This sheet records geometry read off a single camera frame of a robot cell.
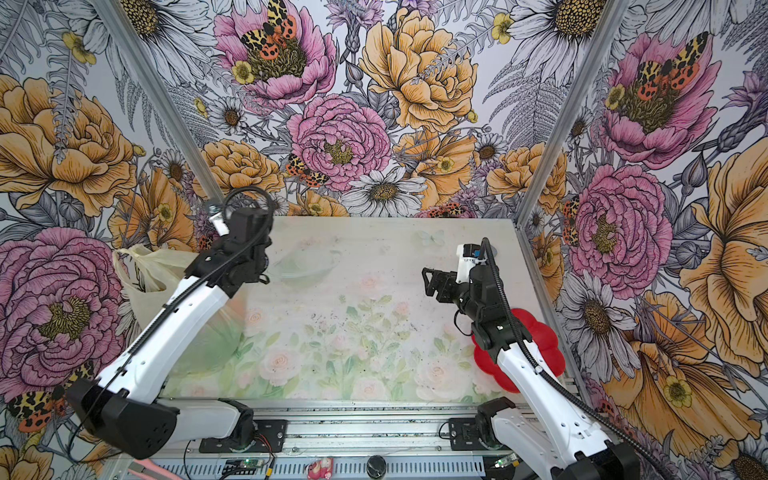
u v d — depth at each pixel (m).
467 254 0.68
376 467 0.62
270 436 0.74
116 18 0.72
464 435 0.74
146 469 0.70
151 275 0.74
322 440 0.75
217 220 0.62
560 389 0.45
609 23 0.73
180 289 0.48
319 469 0.68
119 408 0.38
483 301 0.58
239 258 0.50
